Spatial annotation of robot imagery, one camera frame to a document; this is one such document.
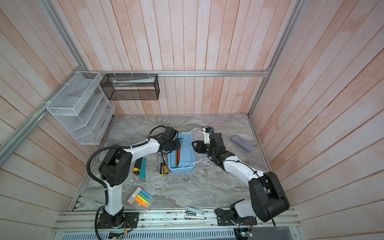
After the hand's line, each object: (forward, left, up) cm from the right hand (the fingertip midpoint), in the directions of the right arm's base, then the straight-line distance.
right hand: (194, 143), depth 87 cm
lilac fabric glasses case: (+9, -33, -12) cm, 36 cm away
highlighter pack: (-28, +30, -12) cm, 43 cm away
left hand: (+3, +10, -9) cm, 14 cm away
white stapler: (-35, 0, -12) cm, 37 cm away
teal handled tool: (-16, +31, -13) cm, 37 cm away
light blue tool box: (-5, +5, -14) cm, 16 cm away
